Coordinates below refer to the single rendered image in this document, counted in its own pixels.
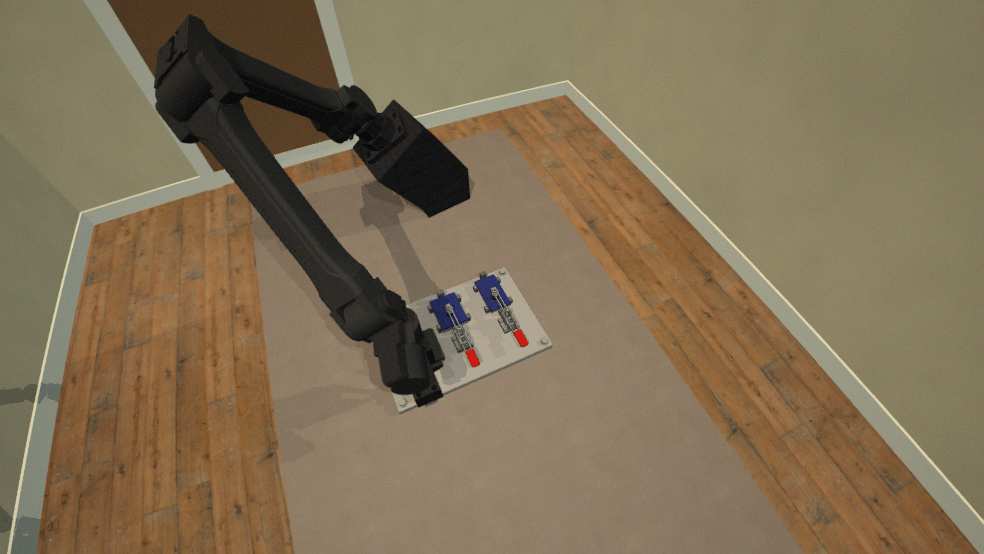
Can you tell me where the grey toggle clamp with red handle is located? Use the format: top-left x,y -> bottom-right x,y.
491,287 -> 528,347

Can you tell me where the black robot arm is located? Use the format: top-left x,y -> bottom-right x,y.
154,14 -> 443,408

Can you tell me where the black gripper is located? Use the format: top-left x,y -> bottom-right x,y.
422,328 -> 445,372

